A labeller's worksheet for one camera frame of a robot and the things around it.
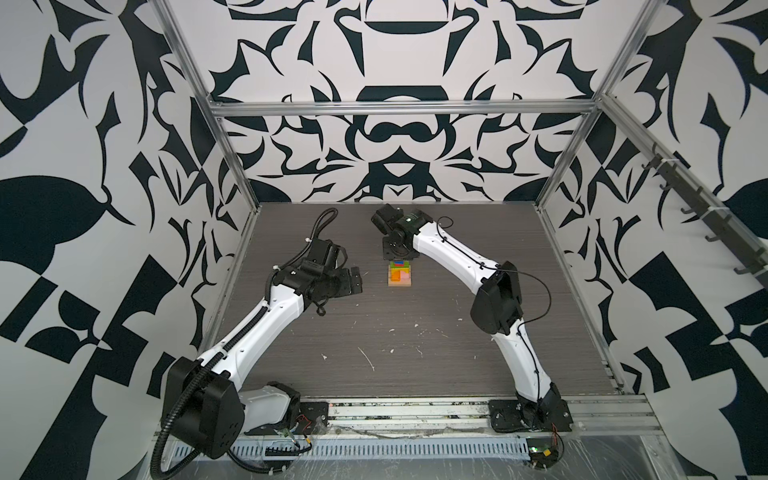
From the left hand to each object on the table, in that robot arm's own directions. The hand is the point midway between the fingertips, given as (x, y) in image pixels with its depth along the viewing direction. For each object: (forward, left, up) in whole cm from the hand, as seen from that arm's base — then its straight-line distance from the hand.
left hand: (348, 277), depth 82 cm
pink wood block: (+8, -17, -14) cm, 23 cm away
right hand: (+11, -13, -3) cm, 17 cm away
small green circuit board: (-39, -46, -16) cm, 62 cm away
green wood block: (+10, -17, -10) cm, 22 cm away
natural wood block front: (+6, -14, -14) cm, 21 cm away
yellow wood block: (+9, -16, -11) cm, 22 cm away
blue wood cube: (+9, -14, -6) cm, 18 cm away
